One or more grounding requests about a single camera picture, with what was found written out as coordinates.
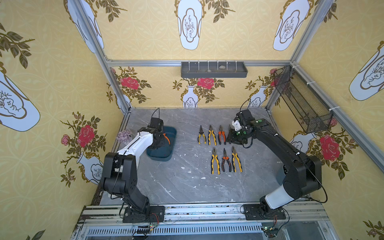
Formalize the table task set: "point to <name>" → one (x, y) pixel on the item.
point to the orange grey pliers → (219, 136)
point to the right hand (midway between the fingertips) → (227, 141)
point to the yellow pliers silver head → (215, 156)
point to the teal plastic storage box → (165, 153)
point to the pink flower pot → (125, 136)
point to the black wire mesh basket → (312, 113)
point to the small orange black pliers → (225, 157)
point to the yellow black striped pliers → (201, 132)
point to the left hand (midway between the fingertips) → (159, 142)
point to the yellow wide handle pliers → (234, 157)
